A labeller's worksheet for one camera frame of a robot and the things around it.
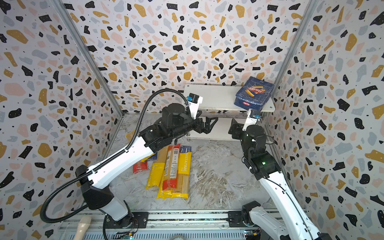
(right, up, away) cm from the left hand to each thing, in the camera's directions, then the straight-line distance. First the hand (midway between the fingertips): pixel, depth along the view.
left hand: (210, 111), depth 61 cm
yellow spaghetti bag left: (-30, -31, +28) cm, 52 cm away
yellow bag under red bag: (-24, -42, +19) cm, 52 cm away
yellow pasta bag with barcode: (-53, -12, +41) cm, 68 cm away
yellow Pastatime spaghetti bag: (-14, -33, +22) cm, 42 cm away
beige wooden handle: (-58, -52, +7) cm, 78 cm away
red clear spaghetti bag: (-21, -29, +24) cm, 43 cm away
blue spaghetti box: (-15, -21, +36) cm, 44 cm away
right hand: (+13, -2, +5) cm, 14 cm away
